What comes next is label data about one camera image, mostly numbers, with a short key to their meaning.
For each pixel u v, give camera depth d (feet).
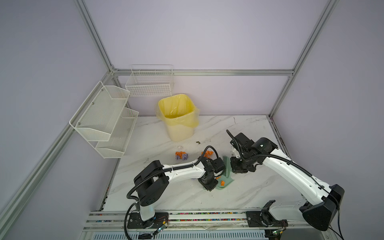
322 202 1.28
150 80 3.14
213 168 2.00
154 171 1.52
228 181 2.77
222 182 2.74
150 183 1.48
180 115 2.76
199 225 2.40
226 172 2.18
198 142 3.42
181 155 3.21
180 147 3.30
